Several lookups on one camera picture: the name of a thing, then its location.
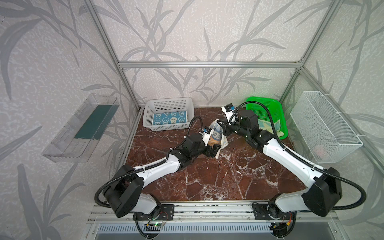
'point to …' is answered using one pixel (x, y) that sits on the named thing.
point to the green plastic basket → (276, 109)
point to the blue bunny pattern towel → (179, 117)
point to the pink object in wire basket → (319, 152)
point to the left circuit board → (155, 227)
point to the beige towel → (218, 137)
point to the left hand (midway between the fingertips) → (217, 139)
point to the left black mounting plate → (162, 212)
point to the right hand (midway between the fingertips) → (218, 116)
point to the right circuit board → (279, 229)
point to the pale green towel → (267, 125)
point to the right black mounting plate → (270, 211)
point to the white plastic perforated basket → (164, 105)
